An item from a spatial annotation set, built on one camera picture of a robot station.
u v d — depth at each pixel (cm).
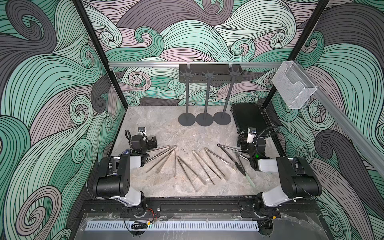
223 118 111
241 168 85
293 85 79
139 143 71
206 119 111
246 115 115
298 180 45
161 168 87
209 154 94
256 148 70
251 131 81
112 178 46
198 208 74
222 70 88
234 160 90
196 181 83
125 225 69
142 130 82
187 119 111
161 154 92
